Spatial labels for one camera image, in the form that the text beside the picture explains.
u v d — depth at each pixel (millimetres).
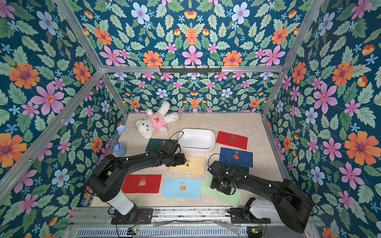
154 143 1022
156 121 1045
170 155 729
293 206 414
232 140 1043
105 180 455
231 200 780
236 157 956
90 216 749
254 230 728
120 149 913
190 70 932
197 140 1053
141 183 847
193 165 932
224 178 604
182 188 825
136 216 678
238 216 724
